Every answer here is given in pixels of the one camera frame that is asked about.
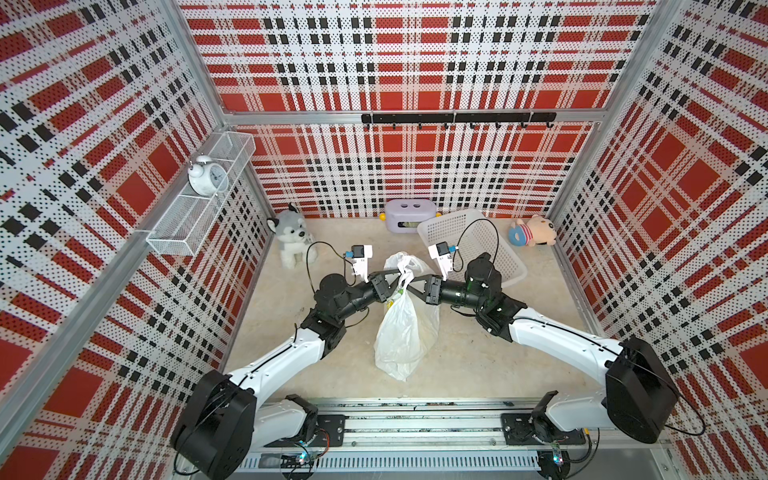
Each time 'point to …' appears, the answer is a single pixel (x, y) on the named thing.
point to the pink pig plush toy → (536, 231)
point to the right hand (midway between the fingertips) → (407, 284)
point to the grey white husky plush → (295, 243)
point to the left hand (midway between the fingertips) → (411, 272)
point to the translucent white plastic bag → (408, 324)
